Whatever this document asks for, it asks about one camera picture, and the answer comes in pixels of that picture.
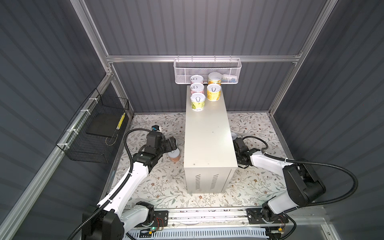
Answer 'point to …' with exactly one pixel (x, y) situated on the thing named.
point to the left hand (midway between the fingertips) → (168, 141)
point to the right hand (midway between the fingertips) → (231, 157)
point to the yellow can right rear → (234, 135)
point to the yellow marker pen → (120, 121)
